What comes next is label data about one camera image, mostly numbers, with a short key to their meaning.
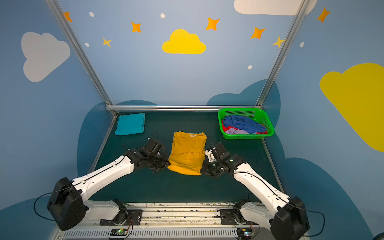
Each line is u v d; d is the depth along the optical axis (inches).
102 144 42.4
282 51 33.6
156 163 27.2
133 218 29.0
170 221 29.0
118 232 27.8
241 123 40.8
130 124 44.9
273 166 38.6
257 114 45.1
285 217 15.2
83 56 33.9
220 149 25.0
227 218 29.4
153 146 24.9
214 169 26.2
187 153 37.7
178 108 44.8
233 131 40.0
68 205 15.6
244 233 28.1
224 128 40.0
